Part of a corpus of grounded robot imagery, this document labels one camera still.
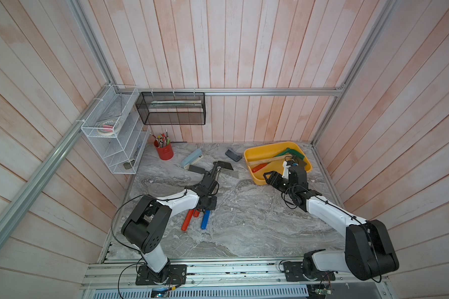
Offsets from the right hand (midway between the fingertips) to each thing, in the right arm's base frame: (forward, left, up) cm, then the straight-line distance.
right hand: (267, 175), depth 89 cm
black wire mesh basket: (+29, +49, +18) cm, 60 cm away
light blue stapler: (+19, +38, -8) cm, 43 cm away
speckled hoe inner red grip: (-15, +34, -11) cm, 39 cm away
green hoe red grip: (+26, -18, -11) cm, 34 cm away
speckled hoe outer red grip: (-19, +38, -11) cm, 44 cm away
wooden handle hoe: (+13, -3, -4) cm, 14 cm away
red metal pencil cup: (+19, +56, -5) cm, 59 cm away
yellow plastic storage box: (+26, -6, -10) cm, 28 cm away
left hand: (-11, +28, -12) cm, 33 cm away
